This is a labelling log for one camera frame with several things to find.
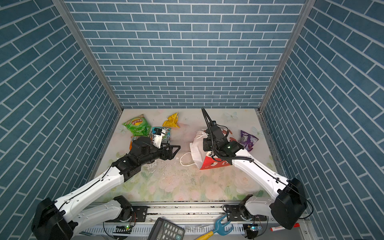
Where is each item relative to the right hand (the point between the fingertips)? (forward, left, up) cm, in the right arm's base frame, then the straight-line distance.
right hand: (205, 138), depth 81 cm
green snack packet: (+15, +46, -11) cm, 50 cm away
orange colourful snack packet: (+3, +46, -10) cm, 47 cm away
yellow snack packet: (+21, +24, -12) cm, 35 cm away
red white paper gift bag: (-12, -1, -3) cm, 12 cm away
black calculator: (-41, +16, -17) cm, 47 cm away
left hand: (-8, +15, +2) cm, 17 cm away
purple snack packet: (+10, -27, -15) cm, 33 cm away
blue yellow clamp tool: (-38, -10, -18) cm, 43 cm away
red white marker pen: (-36, -36, -19) cm, 54 cm away
